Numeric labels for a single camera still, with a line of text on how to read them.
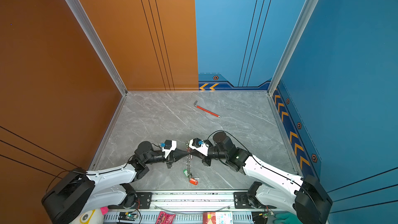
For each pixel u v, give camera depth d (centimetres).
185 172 82
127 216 71
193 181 79
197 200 76
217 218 66
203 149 62
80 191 43
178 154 69
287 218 68
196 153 63
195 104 112
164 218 69
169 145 63
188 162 72
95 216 64
